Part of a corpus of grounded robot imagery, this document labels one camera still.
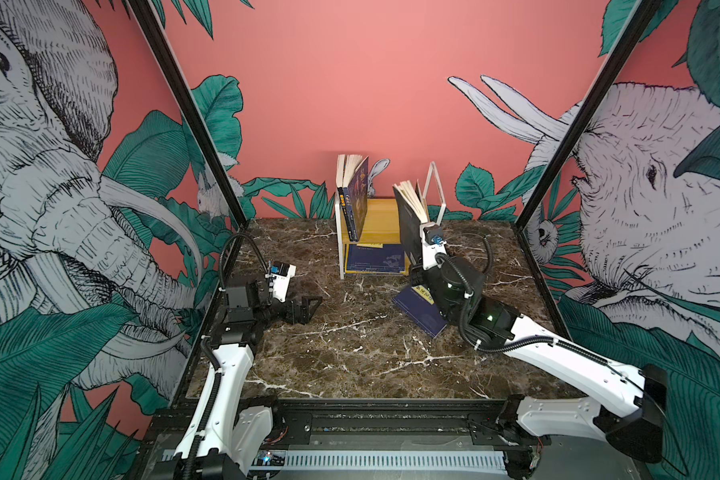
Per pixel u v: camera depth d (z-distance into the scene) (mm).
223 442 404
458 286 458
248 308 592
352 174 761
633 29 715
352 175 759
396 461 702
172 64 776
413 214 605
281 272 674
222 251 1105
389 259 985
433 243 537
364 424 762
